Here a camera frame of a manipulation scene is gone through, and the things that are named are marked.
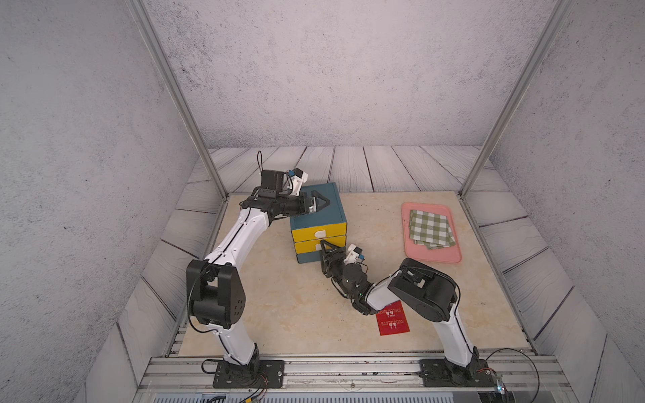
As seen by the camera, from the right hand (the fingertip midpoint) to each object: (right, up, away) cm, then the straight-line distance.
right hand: (317, 246), depth 86 cm
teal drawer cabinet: (+4, +8, -3) cm, 9 cm away
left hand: (+2, +14, -3) cm, 15 cm away
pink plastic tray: (+38, -5, +16) cm, 42 cm away
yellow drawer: (-1, 0, +2) cm, 3 cm away
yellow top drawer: (+1, +5, -3) cm, 6 cm away
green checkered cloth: (+46, +4, +20) cm, 50 cm away
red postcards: (+25, -24, -2) cm, 34 cm away
